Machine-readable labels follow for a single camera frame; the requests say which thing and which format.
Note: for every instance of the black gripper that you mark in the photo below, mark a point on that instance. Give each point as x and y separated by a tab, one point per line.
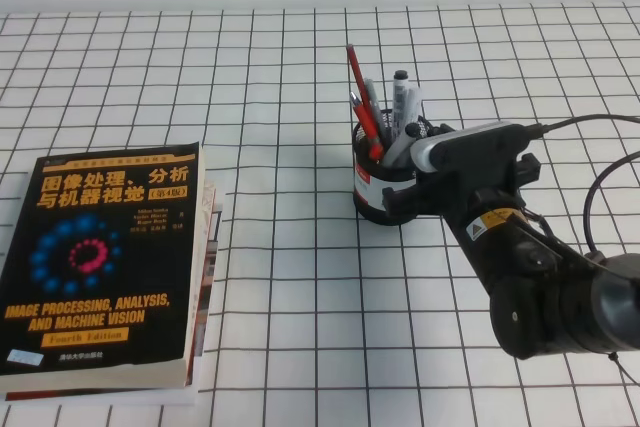
458	195

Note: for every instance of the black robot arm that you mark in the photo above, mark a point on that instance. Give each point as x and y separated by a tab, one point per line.
545	297

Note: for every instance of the grey marker pen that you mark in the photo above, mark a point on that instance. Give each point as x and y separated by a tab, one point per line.
412	106

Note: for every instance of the black mesh pen holder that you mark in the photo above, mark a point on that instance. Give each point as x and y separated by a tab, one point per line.
370	179

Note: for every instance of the red ballpoint pen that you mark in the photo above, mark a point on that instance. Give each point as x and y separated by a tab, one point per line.
376	149

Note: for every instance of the grey gel pen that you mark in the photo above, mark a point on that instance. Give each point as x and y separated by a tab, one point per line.
376	112

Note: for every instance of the tall white marker black cap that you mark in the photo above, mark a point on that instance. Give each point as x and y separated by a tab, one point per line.
400	91

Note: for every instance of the grey marker black tip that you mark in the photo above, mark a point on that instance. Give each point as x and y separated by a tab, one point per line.
398	154

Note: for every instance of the long red pencil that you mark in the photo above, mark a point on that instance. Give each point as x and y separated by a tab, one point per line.
359	79

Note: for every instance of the white book under textbook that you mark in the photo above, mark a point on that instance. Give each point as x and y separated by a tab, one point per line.
210	211

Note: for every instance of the black image processing textbook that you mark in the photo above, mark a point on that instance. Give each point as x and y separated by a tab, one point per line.
100	284

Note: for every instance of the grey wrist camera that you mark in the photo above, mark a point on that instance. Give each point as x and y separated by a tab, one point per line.
497	142

